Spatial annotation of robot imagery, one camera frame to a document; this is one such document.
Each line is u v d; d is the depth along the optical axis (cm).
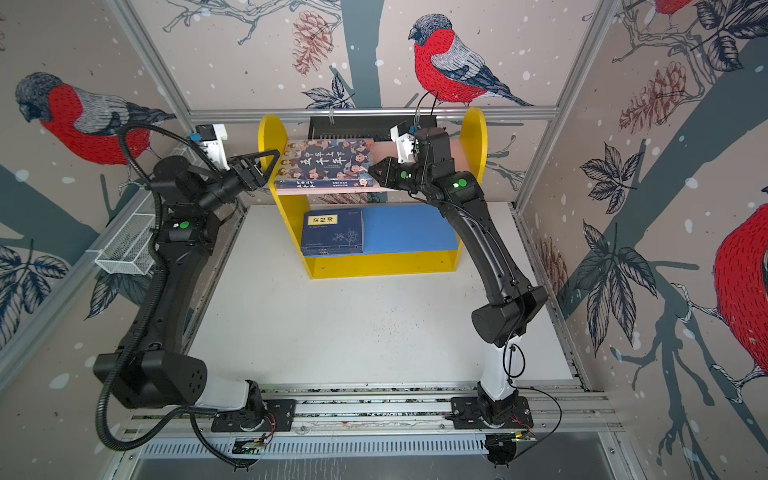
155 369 40
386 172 60
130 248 70
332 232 88
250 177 59
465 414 73
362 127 99
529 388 64
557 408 67
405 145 63
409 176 60
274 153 62
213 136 56
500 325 55
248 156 58
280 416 73
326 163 72
